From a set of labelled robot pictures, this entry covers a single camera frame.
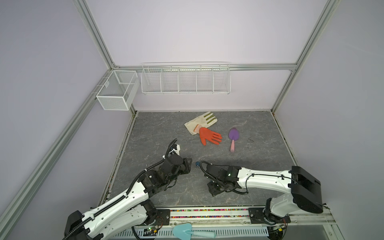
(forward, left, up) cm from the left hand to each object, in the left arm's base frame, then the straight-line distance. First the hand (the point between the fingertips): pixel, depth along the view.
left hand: (189, 162), depth 75 cm
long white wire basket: (+55, 0, +13) cm, 56 cm away
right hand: (-11, -11, -14) cm, 21 cm away
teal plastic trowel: (-27, +5, -16) cm, 32 cm away
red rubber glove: (+29, -12, -17) cm, 36 cm away
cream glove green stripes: (+40, -11, -15) cm, 45 cm away
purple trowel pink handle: (+26, -31, -16) cm, 44 cm away
